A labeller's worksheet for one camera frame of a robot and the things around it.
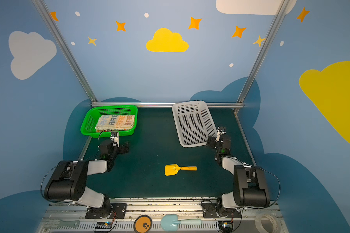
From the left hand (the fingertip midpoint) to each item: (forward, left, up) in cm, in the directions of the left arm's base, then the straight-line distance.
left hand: (120, 141), depth 95 cm
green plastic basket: (+25, +27, +1) cm, 37 cm away
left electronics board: (-45, -1, -9) cm, 46 cm away
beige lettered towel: (+18, +10, -1) cm, 21 cm away
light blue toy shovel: (-44, -34, -6) cm, 56 cm away
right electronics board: (-45, -64, -9) cm, 78 cm away
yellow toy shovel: (-17, -36, -5) cm, 40 cm away
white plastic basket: (+20, -51, -3) cm, 55 cm away
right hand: (+3, -64, +5) cm, 64 cm away
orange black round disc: (-44, -21, -5) cm, 50 cm away
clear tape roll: (-43, -86, -2) cm, 96 cm away
